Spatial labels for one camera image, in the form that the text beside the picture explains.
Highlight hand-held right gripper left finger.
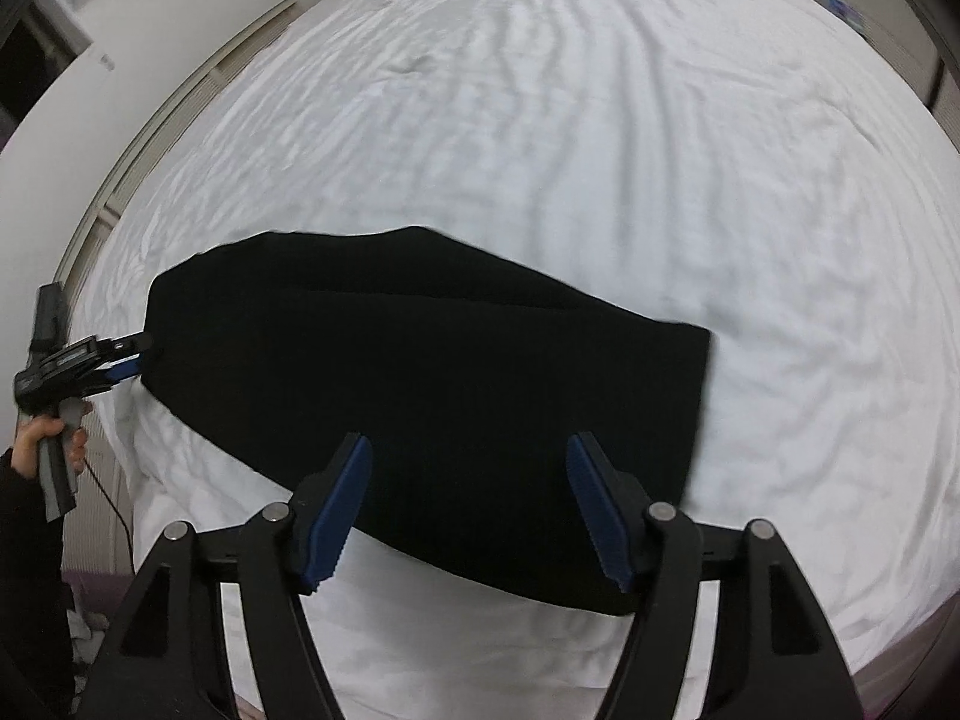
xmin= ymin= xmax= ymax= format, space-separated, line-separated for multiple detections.
xmin=79 ymin=431 xmax=376 ymax=720

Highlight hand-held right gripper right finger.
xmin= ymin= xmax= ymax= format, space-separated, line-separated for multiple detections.
xmin=566 ymin=431 xmax=860 ymax=720

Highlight black pants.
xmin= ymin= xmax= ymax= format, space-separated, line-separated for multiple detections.
xmin=142 ymin=225 xmax=713 ymax=620

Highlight person's left forearm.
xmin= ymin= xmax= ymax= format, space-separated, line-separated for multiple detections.
xmin=0 ymin=446 xmax=76 ymax=698

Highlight person's left hand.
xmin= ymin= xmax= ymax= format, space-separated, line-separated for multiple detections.
xmin=11 ymin=401 xmax=95 ymax=481

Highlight white louvred radiator cover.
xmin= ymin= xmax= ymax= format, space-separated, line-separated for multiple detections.
xmin=56 ymin=0 xmax=301 ymax=301

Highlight white crumpled cloth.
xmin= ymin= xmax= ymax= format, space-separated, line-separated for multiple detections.
xmin=69 ymin=606 xmax=115 ymax=662

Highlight white duvet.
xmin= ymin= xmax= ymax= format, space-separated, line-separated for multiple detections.
xmin=64 ymin=0 xmax=960 ymax=720

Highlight white wardrobe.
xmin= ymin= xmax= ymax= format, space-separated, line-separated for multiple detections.
xmin=862 ymin=0 xmax=960 ymax=166

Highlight blue and white box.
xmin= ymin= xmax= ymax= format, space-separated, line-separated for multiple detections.
xmin=825 ymin=0 xmax=869 ymax=35

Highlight black cable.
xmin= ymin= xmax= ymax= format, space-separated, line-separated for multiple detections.
xmin=75 ymin=454 xmax=140 ymax=575

